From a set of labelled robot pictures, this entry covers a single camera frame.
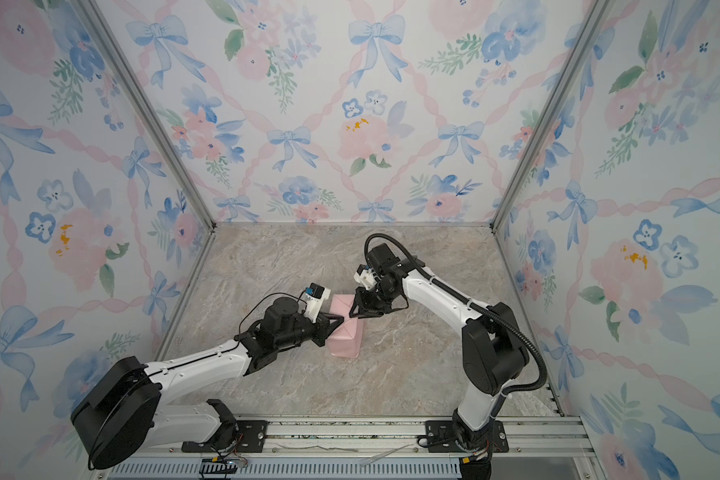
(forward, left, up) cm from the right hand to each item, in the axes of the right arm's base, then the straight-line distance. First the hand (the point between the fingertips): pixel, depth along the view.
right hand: (354, 312), depth 83 cm
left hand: (-3, +2, +2) cm, 4 cm away
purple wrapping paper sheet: (-8, +2, +1) cm, 8 cm away
